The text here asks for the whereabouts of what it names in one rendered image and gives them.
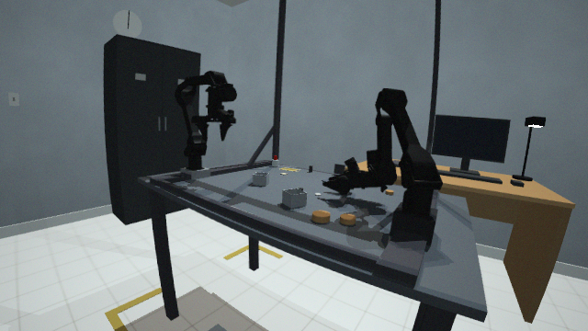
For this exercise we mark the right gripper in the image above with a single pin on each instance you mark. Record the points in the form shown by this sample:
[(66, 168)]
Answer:
[(202, 120)]

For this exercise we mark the grey-blue flat round disc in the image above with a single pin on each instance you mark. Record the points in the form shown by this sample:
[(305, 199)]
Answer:
[(334, 202)]

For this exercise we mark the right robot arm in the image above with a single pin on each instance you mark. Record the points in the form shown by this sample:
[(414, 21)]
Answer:
[(217, 92)]

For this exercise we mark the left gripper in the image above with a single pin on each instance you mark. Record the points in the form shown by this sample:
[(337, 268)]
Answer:
[(346, 183)]

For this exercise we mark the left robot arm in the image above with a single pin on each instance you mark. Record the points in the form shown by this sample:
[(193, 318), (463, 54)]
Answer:
[(419, 164)]

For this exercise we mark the white open-top square box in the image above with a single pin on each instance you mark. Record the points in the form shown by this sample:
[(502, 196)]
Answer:
[(260, 181)]

